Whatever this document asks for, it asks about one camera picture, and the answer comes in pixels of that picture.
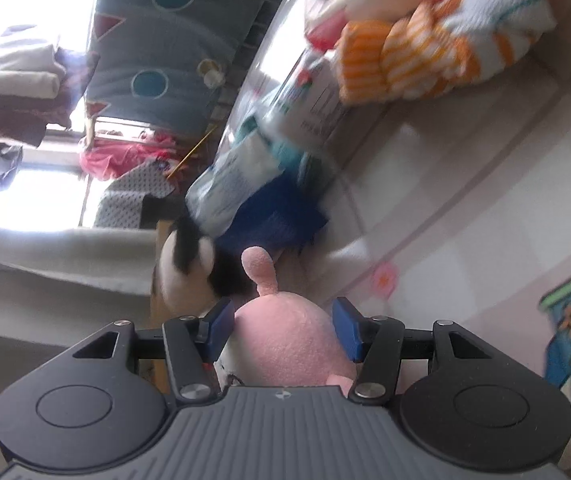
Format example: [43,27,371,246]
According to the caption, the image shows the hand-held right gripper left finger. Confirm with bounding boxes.
[68,297,236,403]

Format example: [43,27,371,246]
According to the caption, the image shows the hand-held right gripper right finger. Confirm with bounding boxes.
[332,297,503,403]

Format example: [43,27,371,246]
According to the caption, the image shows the pink plush doll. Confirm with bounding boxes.
[215,246,361,390]

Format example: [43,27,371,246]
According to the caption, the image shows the brown cardboard box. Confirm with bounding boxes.
[149,220,226,396]

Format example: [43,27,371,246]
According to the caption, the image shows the black-haired plush doll red shirt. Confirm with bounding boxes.
[158,212,261,311]

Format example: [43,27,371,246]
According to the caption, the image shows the blue towel in plastic bag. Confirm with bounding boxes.
[185,137,331,256]

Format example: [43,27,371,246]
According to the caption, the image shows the polka dot cloth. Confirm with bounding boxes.
[92,160,178,231]

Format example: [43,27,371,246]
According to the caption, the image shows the yellow stick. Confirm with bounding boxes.
[165,122,221,181]

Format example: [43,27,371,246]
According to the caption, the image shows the checked bed sheet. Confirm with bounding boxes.
[215,0,571,411]

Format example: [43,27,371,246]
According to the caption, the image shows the pink hanging clothes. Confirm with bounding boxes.
[79,130,186,181]

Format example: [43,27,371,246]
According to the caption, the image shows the white and blue packet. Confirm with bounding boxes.
[238,52,351,181]

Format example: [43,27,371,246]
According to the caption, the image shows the dark blue hanging bag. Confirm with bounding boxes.
[0,142,23,192]

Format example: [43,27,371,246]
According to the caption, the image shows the blue blanket with circles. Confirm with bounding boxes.
[85,0,286,133]

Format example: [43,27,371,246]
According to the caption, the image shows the orange knitted toy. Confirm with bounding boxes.
[335,0,559,106]

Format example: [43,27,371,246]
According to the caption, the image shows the dark hanging clothes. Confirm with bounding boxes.
[0,47,101,146]

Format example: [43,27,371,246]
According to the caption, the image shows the white hanging clothes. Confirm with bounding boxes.
[0,25,61,101]

